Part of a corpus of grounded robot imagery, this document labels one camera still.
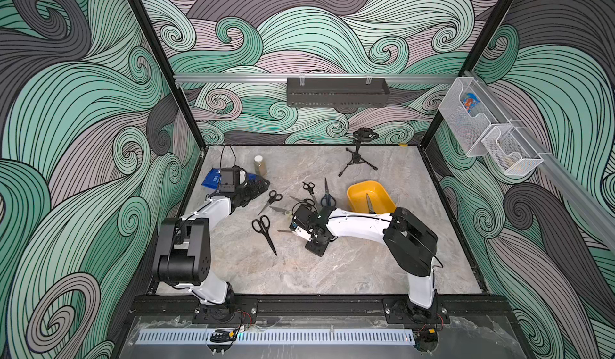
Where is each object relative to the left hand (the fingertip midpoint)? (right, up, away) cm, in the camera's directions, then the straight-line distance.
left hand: (262, 184), depth 93 cm
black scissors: (+45, -9, +5) cm, 46 cm away
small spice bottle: (-3, +8, +11) cm, 13 cm away
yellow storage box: (+49, -6, +5) cm, 49 cm away
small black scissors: (+3, -6, +8) cm, 10 cm away
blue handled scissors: (+27, -7, +8) cm, 29 cm away
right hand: (+23, -22, -4) cm, 32 cm away
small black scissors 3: (+19, -2, +11) cm, 22 cm away
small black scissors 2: (+17, -9, +5) cm, 20 cm away
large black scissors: (0, -16, -1) cm, 16 cm away
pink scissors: (+10, -18, -3) cm, 20 cm away
